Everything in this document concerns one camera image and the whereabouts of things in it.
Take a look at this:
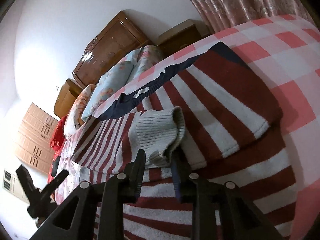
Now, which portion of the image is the light wooden headboard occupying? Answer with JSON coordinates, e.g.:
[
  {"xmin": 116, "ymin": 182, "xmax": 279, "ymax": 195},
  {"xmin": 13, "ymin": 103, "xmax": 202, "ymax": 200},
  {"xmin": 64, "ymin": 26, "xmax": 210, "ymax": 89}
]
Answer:
[{"xmin": 54, "ymin": 79, "xmax": 83, "ymax": 118}]

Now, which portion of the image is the light wooden wardrobe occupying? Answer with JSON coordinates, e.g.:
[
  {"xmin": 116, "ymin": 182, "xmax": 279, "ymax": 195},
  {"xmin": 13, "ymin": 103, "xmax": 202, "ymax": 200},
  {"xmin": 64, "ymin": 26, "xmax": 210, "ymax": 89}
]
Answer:
[{"xmin": 16, "ymin": 103, "xmax": 58, "ymax": 174}]

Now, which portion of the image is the light blue floral pillow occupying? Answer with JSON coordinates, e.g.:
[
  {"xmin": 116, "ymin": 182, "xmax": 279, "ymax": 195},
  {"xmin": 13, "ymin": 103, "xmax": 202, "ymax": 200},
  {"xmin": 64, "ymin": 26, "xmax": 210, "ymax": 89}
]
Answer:
[{"xmin": 81, "ymin": 48, "xmax": 141, "ymax": 121}]

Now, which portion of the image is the dark wooden headboard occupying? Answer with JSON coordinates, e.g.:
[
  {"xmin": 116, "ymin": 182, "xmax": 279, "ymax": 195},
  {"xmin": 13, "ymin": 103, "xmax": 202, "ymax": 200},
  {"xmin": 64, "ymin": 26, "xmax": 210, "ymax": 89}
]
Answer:
[{"xmin": 72, "ymin": 11, "xmax": 152, "ymax": 88}]

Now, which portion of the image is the floral bed sheet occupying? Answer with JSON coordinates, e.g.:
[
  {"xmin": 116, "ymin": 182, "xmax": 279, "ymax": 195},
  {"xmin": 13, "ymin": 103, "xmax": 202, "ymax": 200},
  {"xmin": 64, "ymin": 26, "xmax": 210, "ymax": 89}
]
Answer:
[{"xmin": 126, "ymin": 44, "xmax": 164, "ymax": 83}]

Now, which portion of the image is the red white striped sweater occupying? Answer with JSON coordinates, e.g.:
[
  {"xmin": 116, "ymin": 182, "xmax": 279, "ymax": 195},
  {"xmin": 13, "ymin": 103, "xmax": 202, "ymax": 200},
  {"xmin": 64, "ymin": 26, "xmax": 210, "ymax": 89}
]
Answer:
[{"xmin": 72, "ymin": 42, "xmax": 297, "ymax": 239}]

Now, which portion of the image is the dark wooden nightstand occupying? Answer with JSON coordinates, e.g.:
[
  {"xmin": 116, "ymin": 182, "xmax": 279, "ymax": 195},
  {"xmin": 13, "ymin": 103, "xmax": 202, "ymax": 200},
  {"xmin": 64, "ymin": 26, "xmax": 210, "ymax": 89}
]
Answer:
[{"xmin": 155, "ymin": 20, "xmax": 211, "ymax": 57}]

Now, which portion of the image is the orange floral pillow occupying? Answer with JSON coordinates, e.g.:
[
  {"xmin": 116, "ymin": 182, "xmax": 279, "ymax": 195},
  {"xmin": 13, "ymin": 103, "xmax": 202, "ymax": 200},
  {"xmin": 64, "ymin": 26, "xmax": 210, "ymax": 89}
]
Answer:
[{"xmin": 64, "ymin": 84, "xmax": 97, "ymax": 139}]

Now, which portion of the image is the red cloth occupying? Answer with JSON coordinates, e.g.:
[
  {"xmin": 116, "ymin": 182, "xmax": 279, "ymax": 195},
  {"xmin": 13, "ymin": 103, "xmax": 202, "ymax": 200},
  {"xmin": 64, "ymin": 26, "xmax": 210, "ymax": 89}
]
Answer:
[{"xmin": 47, "ymin": 115, "xmax": 67, "ymax": 183}]

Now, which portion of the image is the pink white checkered blanket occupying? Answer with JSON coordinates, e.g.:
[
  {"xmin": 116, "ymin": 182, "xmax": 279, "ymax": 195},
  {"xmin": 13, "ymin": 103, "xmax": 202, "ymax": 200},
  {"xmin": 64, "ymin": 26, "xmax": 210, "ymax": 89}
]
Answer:
[{"xmin": 53, "ymin": 14, "xmax": 320, "ymax": 240}]

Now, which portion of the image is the pink floral curtain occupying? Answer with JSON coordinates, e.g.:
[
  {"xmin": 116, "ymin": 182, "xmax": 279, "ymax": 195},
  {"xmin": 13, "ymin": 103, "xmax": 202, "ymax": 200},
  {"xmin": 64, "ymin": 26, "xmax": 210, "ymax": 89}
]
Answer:
[{"xmin": 190, "ymin": 0, "xmax": 314, "ymax": 34}]

